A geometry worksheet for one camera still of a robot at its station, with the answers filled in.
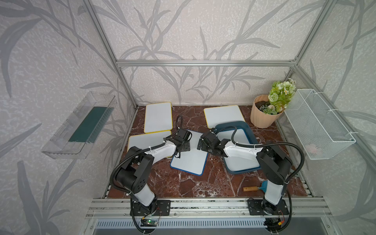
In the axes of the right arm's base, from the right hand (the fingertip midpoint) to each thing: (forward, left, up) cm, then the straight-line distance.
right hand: (202, 145), depth 93 cm
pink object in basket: (-11, -54, +16) cm, 58 cm away
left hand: (0, +12, -1) cm, 12 cm away
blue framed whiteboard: (-11, -21, -3) cm, 24 cm away
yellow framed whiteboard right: (+29, -11, -5) cm, 31 cm away
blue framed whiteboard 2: (-9, +6, -4) cm, 12 cm away
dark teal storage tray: (+15, -31, -1) cm, 34 cm away
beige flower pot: (+16, -39, +6) cm, 43 cm away
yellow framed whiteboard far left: (+25, +33, -2) cm, 42 cm away
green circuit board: (-40, +28, -4) cm, 49 cm away
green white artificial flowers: (+21, -48, +23) cm, 57 cm away
